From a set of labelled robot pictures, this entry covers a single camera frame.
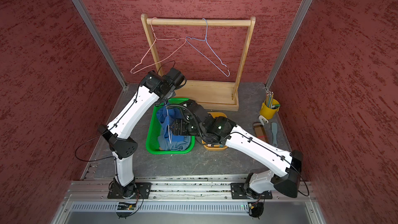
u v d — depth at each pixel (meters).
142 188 0.74
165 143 0.83
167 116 0.71
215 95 1.19
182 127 0.57
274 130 0.95
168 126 0.69
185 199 0.73
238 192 0.74
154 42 0.78
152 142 0.86
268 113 0.98
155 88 0.49
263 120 0.99
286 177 0.38
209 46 0.98
